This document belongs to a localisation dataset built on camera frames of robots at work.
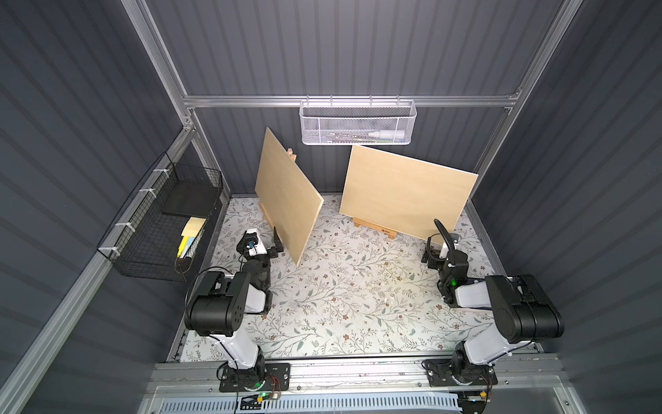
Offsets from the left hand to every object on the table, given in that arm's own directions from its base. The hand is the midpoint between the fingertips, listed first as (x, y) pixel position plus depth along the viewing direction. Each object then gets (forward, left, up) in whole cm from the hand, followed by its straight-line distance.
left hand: (263, 230), depth 85 cm
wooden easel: (+18, -11, +16) cm, 27 cm away
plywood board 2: (+13, -49, +3) cm, 51 cm away
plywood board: (+9, -9, +7) cm, 14 cm away
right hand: (0, -65, -10) cm, 65 cm away
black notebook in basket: (+6, +21, +10) cm, 24 cm away
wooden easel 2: (+15, -34, -14) cm, 40 cm away
